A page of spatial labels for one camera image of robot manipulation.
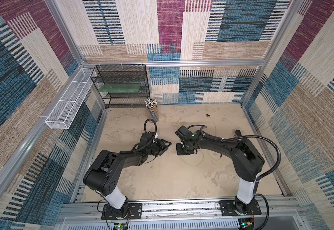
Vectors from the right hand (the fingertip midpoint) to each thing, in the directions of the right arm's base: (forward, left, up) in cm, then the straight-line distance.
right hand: (181, 153), depth 91 cm
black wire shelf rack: (+48, +40, +26) cm, 68 cm away
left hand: (+3, +6, +5) cm, 9 cm away
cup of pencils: (+28, +19, +16) cm, 38 cm away
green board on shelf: (+36, +39, +24) cm, 58 cm away
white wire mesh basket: (+20, +75, +16) cm, 79 cm away
